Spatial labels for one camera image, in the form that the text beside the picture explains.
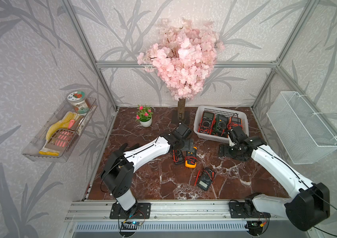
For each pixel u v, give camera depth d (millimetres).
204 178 806
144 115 990
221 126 1033
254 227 712
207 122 990
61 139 603
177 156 889
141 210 727
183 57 573
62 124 668
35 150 568
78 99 693
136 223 703
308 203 387
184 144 768
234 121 1006
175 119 1127
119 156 457
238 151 570
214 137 958
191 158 879
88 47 848
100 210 742
